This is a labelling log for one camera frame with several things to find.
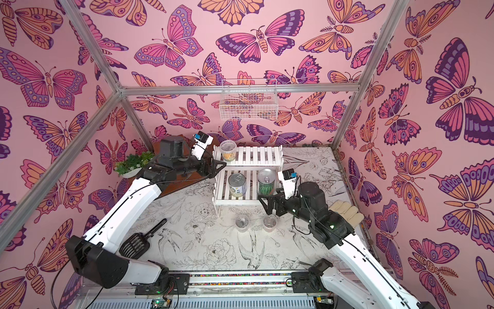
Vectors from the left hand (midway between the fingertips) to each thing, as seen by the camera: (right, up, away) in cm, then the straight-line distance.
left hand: (220, 156), depth 74 cm
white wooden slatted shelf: (+13, -7, +18) cm, 23 cm away
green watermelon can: (+18, -9, +2) cm, 20 cm away
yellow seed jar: (+3, +3, +1) cm, 4 cm away
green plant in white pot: (-41, -4, +11) cm, 43 cm away
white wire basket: (+11, +29, +21) cm, 37 cm away
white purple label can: (+6, -11, +6) cm, 14 cm away
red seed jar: (+20, -29, +10) cm, 36 cm away
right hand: (+17, -14, -6) cm, 23 cm away
